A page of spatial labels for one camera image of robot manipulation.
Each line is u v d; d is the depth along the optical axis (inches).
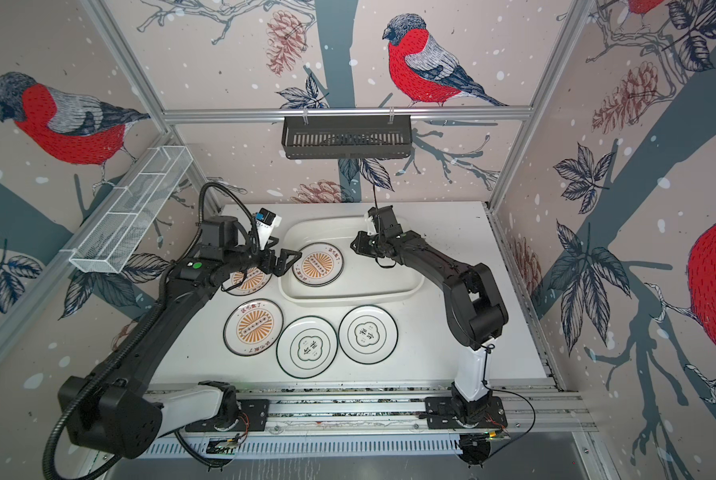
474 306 20.0
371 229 33.0
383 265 31.7
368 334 34.5
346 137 41.9
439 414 28.5
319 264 39.7
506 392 25.5
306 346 33.6
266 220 26.0
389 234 28.6
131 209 30.7
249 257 25.5
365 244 32.3
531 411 26.5
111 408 14.8
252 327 34.8
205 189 23.3
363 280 39.6
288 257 27.1
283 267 27.1
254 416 28.7
